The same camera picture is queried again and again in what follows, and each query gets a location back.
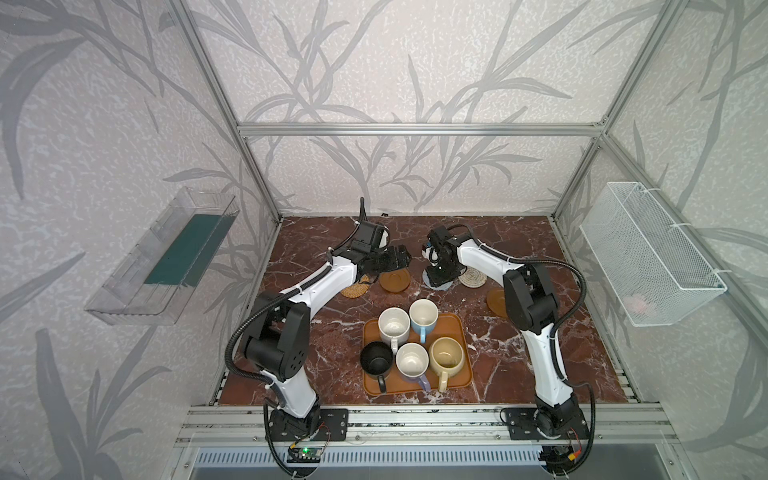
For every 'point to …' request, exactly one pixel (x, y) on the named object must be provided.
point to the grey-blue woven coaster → (442, 287)
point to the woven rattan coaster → (356, 289)
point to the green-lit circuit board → (307, 455)
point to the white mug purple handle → (412, 361)
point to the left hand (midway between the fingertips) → (406, 251)
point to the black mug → (377, 359)
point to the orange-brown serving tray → (371, 333)
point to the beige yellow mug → (446, 355)
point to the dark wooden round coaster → (395, 280)
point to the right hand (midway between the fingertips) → (434, 273)
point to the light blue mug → (423, 314)
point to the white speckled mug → (394, 324)
